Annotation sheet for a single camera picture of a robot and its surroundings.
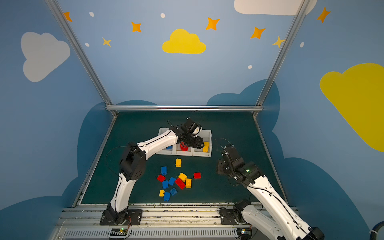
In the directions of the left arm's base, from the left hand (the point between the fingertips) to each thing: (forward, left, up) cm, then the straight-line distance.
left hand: (200, 143), depth 92 cm
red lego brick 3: (-22, +12, -9) cm, 27 cm away
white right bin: (+10, -4, -5) cm, 12 cm away
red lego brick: (+2, +11, -10) cm, 15 cm away
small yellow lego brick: (-28, +22, -9) cm, 36 cm away
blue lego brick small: (-23, +20, -9) cm, 32 cm away
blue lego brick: (-15, +22, -7) cm, 28 cm away
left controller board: (-45, +41, -13) cm, 63 cm away
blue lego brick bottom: (-29, +19, -9) cm, 36 cm away
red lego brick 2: (-17, +2, -10) cm, 20 cm away
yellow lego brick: (0, -4, -6) cm, 7 cm away
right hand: (-17, -10, +6) cm, 21 cm away
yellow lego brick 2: (-10, +14, -7) cm, 18 cm away
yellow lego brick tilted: (-19, +11, -8) cm, 23 cm away
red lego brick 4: (-19, +24, -9) cm, 32 cm away
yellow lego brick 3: (-22, +7, -10) cm, 25 cm away
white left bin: (-3, +19, -6) cm, 21 cm away
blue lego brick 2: (-21, +17, -9) cm, 28 cm away
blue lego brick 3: (-27, +16, -9) cm, 32 cm away
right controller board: (-45, -21, -13) cm, 52 cm away
